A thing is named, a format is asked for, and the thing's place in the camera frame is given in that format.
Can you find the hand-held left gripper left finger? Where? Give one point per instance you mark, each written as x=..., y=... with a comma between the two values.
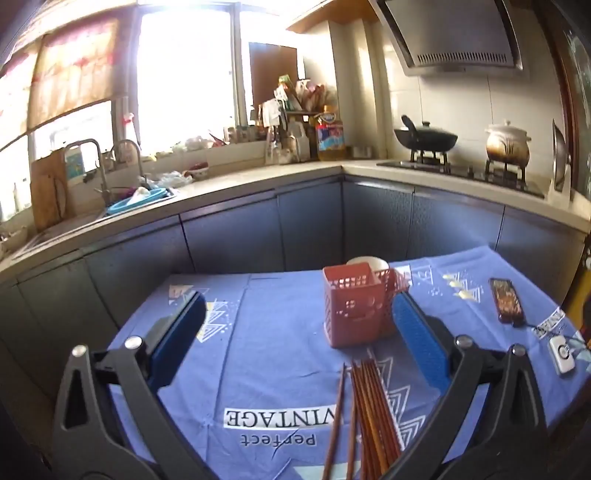
x=178, y=332

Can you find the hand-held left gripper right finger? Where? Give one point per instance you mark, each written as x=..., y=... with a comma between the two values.
x=418, y=337

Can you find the pink perforated utensil holder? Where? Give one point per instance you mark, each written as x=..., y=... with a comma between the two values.
x=351, y=300

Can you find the bundle of wooden chopsticks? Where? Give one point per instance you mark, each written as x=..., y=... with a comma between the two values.
x=369, y=415

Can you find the wooden chopstick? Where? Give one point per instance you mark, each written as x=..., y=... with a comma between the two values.
x=334, y=420

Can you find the white bowl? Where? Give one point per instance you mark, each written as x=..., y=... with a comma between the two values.
x=369, y=262

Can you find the dark smartphone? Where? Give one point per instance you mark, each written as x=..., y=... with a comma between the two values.
x=507, y=300

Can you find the blue printed tablecloth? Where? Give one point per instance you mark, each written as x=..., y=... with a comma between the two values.
x=277, y=332

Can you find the blue plastic basin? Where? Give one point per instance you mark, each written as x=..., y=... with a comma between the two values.
x=124, y=205

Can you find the white charging device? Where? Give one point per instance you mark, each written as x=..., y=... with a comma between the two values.
x=561, y=355

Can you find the black gas stove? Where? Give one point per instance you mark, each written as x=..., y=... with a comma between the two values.
x=461, y=173

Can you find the beige kitchen countertop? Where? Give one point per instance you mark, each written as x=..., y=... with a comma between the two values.
x=258, y=177

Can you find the curved steel faucet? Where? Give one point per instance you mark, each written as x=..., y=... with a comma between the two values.
x=137, y=157

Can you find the wooden cutting board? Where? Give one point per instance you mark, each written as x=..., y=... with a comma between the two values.
x=48, y=194

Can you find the tall steel faucet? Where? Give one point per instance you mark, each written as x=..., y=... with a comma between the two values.
x=99, y=157

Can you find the small steel container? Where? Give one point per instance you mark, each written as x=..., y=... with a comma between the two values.
x=360, y=152

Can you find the black wok with lid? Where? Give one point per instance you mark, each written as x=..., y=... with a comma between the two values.
x=427, y=137

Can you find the beige clay pot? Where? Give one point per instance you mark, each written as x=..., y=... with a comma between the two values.
x=508, y=143

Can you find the yellow cooking oil bottle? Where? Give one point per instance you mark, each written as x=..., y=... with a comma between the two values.
x=331, y=136

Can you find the steel basin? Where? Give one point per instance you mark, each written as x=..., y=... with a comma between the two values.
x=559, y=157

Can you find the cluttered condiment rack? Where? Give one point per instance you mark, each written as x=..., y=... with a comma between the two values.
x=288, y=120

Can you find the brown board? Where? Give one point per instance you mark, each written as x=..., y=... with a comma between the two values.
x=272, y=78

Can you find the red patterned curtain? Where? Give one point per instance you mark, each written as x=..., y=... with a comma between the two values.
x=60, y=74

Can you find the steel range hood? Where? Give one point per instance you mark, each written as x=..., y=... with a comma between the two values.
x=452, y=32

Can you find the etched glass cabinet door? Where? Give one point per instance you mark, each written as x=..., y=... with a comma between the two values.
x=572, y=69

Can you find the wooden upper cabinet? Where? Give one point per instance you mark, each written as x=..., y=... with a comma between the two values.
x=332, y=14

